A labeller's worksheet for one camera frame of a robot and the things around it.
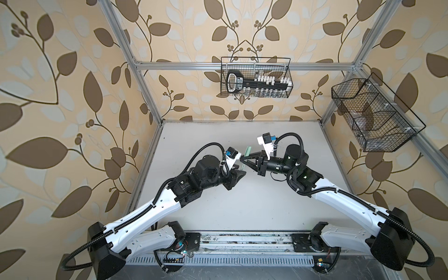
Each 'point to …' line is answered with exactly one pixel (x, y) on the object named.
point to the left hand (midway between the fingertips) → (240, 167)
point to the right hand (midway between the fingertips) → (240, 159)
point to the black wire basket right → (380, 122)
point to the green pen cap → (248, 150)
